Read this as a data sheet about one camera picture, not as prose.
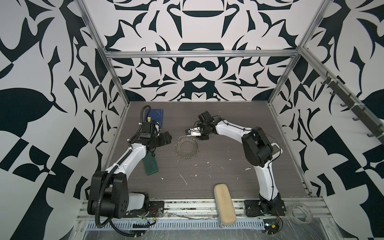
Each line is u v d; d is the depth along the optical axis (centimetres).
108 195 41
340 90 65
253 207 74
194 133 87
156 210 73
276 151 89
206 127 79
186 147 96
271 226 71
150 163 87
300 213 74
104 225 41
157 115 111
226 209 71
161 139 79
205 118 81
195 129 87
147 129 68
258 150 56
